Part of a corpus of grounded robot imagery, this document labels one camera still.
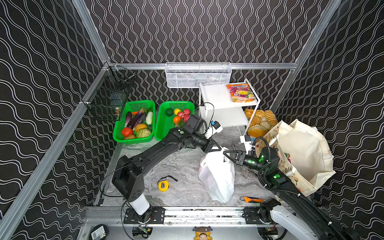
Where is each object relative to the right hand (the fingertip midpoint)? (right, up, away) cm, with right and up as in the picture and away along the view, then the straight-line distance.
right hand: (224, 154), depth 71 cm
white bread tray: (+36, +15, +38) cm, 55 cm away
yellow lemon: (-28, +25, +44) cm, 57 cm away
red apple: (-19, +24, +43) cm, 53 cm away
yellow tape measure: (-31, -19, +12) cm, 38 cm away
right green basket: (-36, +16, +42) cm, 58 cm away
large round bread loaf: (+29, +10, +32) cm, 44 cm away
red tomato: (-59, +10, +30) cm, 67 cm away
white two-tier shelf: (-3, +25, +8) cm, 26 cm away
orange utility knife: (+16, -26, +9) cm, 32 cm away
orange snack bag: (+11, +31, +9) cm, 34 cm away
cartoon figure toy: (-10, -36, -2) cm, 37 cm away
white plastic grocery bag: (-3, -10, +1) cm, 11 cm away
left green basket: (-55, +15, +38) cm, 69 cm away
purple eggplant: (-63, +19, +42) cm, 78 cm away
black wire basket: (-66, +32, +22) cm, 77 cm away
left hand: (0, +2, -1) cm, 2 cm away
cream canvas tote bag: (+44, -4, +8) cm, 45 cm away
